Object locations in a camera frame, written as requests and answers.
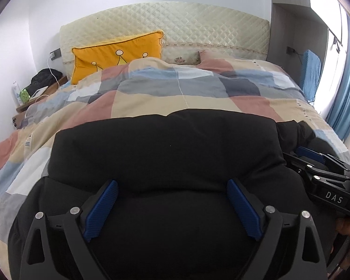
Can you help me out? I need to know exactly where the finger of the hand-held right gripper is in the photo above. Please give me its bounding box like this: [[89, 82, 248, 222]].
[[282, 146, 350, 179], [299, 168, 350, 188]]

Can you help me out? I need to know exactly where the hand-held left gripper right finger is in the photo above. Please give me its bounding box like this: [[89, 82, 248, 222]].
[[226, 178, 329, 280]]

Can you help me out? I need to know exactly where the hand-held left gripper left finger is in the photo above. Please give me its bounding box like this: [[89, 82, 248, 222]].
[[20, 179, 119, 280]]

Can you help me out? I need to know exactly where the black puffer jacket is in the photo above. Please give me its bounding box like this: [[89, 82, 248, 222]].
[[7, 108, 343, 280]]

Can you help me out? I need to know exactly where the person's right hand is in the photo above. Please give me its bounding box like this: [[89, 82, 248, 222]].
[[337, 217, 350, 237]]

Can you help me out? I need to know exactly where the blue curtain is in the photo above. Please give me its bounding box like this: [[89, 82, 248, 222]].
[[326, 14, 350, 144]]

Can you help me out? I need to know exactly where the blue towel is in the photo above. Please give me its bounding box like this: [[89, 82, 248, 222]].
[[298, 49, 322, 101]]

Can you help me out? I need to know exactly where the patchwork quilt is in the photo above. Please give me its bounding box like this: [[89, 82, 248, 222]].
[[0, 57, 350, 272]]

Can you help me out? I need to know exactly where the grey white wardrobe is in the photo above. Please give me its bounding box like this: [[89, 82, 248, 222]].
[[270, 0, 344, 112]]

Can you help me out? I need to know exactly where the wooden nightstand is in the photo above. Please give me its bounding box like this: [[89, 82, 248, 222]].
[[12, 75, 69, 129]]

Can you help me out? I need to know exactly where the flat white box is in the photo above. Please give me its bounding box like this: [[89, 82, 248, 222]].
[[31, 86, 49, 98]]

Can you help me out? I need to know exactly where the black bag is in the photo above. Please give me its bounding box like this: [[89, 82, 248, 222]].
[[31, 68, 63, 90]]

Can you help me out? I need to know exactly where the white plastic bottle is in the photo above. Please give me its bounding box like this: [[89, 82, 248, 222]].
[[11, 82, 23, 107]]

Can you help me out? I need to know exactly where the yellow pillow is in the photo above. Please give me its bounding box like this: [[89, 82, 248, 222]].
[[71, 31, 165, 86]]

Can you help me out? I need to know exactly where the floral pillow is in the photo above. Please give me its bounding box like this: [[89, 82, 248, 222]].
[[162, 50, 202, 65]]

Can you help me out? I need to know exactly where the cream quilted headboard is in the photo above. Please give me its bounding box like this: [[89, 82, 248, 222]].
[[59, 1, 270, 80]]

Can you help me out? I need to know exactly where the white charging cable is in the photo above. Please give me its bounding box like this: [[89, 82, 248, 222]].
[[46, 53, 60, 88]]

